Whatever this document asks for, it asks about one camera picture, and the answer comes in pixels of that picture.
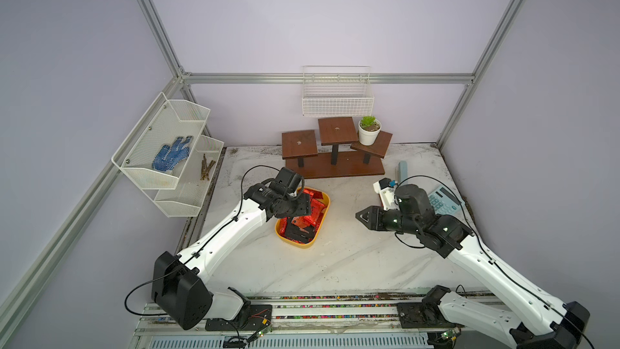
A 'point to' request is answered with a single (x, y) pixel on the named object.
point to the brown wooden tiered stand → (348, 157)
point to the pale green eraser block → (402, 170)
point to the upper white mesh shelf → (153, 155)
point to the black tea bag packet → (303, 234)
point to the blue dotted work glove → (169, 156)
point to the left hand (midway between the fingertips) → (300, 210)
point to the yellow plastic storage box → (309, 245)
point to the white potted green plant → (369, 128)
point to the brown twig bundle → (205, 168)
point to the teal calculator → (445, 203)
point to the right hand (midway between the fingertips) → (361, 219)
